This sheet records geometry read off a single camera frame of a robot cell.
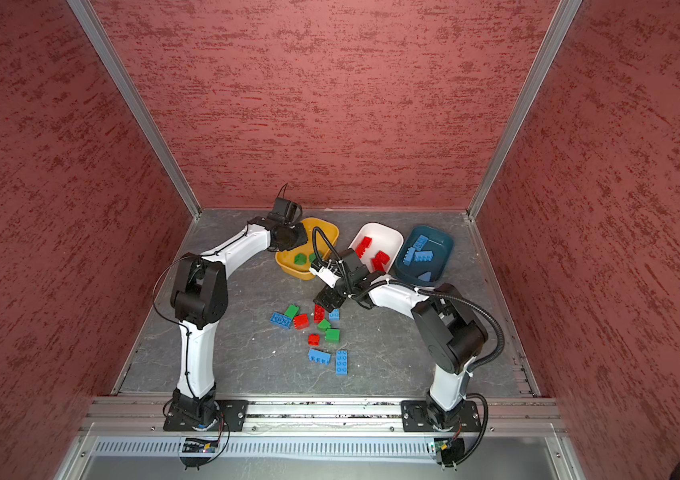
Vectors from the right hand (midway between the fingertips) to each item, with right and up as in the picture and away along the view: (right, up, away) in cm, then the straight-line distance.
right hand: (323, 295), depth 90 cm
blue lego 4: (+35, +16, +19) cm, 43 cm away
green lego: (-9, +10, +13) cm, 19 cm away
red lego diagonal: (+12, +13, +15) cm, 24 cm away
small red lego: (-2, -12, -5) cm, 14 cm away
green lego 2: (-5, +11, +13) cm, 18 cm away
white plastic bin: (+22, +18, +18) cm, 34 cm away
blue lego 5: (+35, +11, +13) cm, 39 cm away
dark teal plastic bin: (+43, +16, +19) cm, 49 cm away
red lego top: (+20, +13, +16) cm, 29 cm away
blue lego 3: (+6, -17, -9) cm, 20 cm away
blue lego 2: (-1, -16, -8) cm, 18 cm away
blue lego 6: (+29, +11, +13) cm, 34 cm away
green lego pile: (-10, -5, 0) cm, 11 cm away
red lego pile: (+19, +9, +11) cm, 24 cm away
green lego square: (+3, -11, -5) cm, 13 cm away
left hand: (-7, +16, +10) cm, 20 cm away
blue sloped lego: (+35, +5, +9) cm, 36 cm away
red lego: (-1, -6, +2) cm, 6 cm away
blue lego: (-13, -8, -1) cm, 15 cm away
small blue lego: (+4, -6, -1) cm, 7 cm away
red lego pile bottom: (-7, -8, -1) cm, 11 cm away
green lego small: (+1, -9, -3) cm, 9 cm away
